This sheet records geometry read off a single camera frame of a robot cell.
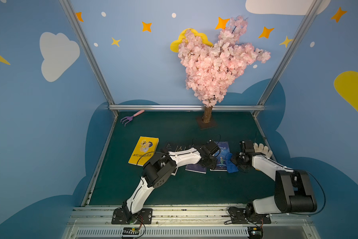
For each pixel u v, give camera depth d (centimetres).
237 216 75
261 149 101
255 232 73
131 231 73
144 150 98
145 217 75
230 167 89
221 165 92
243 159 69
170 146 100
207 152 73
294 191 44
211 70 72
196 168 91
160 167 56
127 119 115
